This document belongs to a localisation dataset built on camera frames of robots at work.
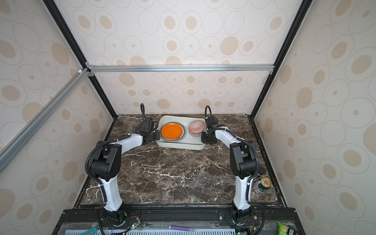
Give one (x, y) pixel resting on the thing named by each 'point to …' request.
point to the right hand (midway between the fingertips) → (204, 140)
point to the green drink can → (265, 184)
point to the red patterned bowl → (196, 128)
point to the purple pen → (179, 227)
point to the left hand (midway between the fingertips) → (160, 130)
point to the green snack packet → (282, 229)
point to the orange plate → (173, 131)
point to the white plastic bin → (184, 120)
